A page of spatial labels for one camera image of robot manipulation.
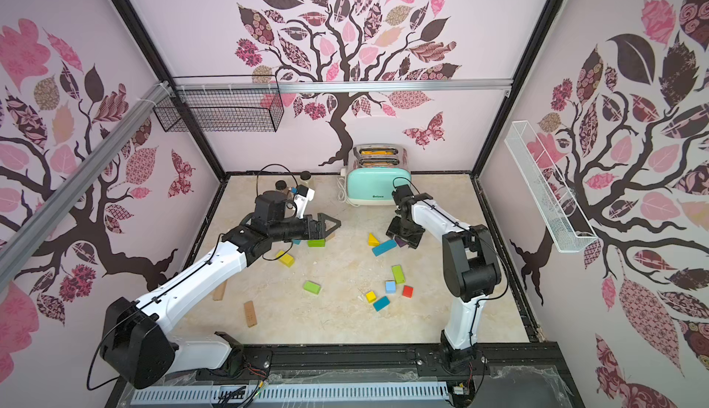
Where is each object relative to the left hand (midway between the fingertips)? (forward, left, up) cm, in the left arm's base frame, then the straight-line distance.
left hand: (329, 229), depth 76 cm
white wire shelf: (-5, -59, +11) cm, 60 cm away
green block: (-8, +8, -22) cm, 24 cm away
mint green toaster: (+28, -13, -4) cm, 31 cm away
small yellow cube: (-11, -12, -21) cm, 27 cm away
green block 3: (-4, -21, -22) cm, 31 cm away
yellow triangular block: (+8, -13, -21) cm, 26 cm away
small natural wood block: (-5, -1, +5) cm, 7 cm away
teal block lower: (-13, -15, -23) cm, 30 cm away
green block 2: (+7, +7, -20) cm, 22 cm away
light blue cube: (-9, -18, -20) cm, 28 cm away
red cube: (-9, -24, -22) cm, 34 cm away
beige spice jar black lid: (+35, +13, -13) cm, 39 cm away
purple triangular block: (+8, -23, -21) cm, 33 cm away
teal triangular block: (-6, +8, +4) cm, 11 cm away
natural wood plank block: (-16, +26, -22) cm, 37 cm away
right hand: (+6, -22, -17) cm, 28 cm away
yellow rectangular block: (-10, +10, +3) cm, 15 cm away
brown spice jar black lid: (+29, +22, -13) cm, 39 cm away
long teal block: (+7, -17, -23) cm, 29 cm away
